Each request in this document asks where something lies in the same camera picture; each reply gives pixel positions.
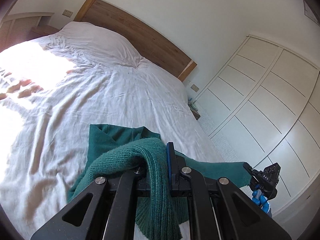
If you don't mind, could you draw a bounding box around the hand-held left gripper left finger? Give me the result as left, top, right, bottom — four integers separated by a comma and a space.
30, 166, 150, 240

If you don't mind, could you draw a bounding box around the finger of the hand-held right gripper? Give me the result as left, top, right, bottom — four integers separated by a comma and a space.
242, 162, 253, 178

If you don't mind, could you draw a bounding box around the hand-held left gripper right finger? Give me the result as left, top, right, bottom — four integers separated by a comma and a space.
167, 142, 292, 240

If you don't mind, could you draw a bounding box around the green knitted sweater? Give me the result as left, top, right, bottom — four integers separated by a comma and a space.
67, 124, 252, 240

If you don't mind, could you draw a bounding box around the person's right hand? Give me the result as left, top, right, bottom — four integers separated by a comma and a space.
251, 189, 272, 213

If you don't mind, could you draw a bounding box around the wooden nightstand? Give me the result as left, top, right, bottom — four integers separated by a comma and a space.
187, 102, 202, 121
31, 25, 60, 39

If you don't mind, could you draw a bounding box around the white wardrobe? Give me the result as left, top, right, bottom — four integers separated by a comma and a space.
195, 35, 320, 215

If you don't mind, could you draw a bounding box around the white pillow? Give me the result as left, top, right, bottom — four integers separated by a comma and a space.
60, 21, 143, 68
137, 62, 188, 105

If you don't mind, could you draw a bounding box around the bed with white duvet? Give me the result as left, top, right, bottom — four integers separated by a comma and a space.
0, 21, 225, 240

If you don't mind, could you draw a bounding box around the wooden headboard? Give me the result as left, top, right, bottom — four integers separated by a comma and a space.
74, 0, 197, 83

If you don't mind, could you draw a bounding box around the ceiling hatch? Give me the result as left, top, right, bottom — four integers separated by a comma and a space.
303, 0, 320, 27

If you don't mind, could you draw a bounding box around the white slatted radiator cover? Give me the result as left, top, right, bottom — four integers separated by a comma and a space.
0, 12, 54, 53

